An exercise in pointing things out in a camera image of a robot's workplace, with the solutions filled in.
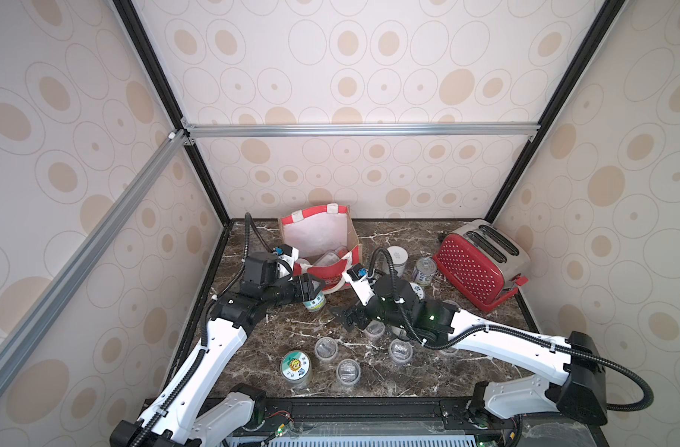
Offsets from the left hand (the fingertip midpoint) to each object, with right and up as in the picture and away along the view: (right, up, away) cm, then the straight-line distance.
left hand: (326, 284), depth 72 cm
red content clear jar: (+14, -15, +11) cm, 24 cm away
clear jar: (0, -20, +8) cm, 22 cm away
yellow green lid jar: (-8, -23, +2) cm, 25 cm away
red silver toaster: (+48, +4, +13) cm, 50 cm away
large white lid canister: (+24, +6, +25) cm, 35 cm away
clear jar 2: (+6, -25, +4) cm, 26 cm away
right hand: (+7, -3, +1) cm, 7 cm away
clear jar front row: (+21, -20, +8) cm, 30 cm away
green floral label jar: (-2, -5, -2) cm, 6 cm away
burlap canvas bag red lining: (-2, +11, +31) cm, 33 cm away
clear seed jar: (+32, +1, +23) cm, 40 cm away
